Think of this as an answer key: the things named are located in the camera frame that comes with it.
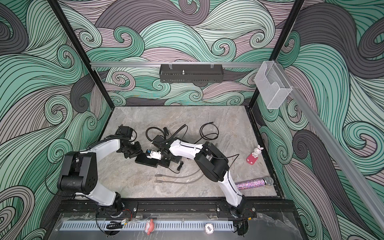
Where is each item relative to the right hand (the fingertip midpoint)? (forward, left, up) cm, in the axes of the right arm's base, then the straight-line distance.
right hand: (162, 161), depth 90 cm
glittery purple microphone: (-12, -59, +3) cm, 61 cm away
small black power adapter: (-3, -11, 0) cm, 12 cm away
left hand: (+6, +13, +2) cm, 15 cm away
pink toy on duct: (-33, 0, +6) cm, 33 cm away
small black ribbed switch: (0, +11, +5) cm, 12 cm away
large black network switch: (-3, -9, +10) cm, 14 cm away
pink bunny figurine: (+3, -56, 0) cm, 56 cm away
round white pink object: (-33, -26, +6) cm, 42 cm away
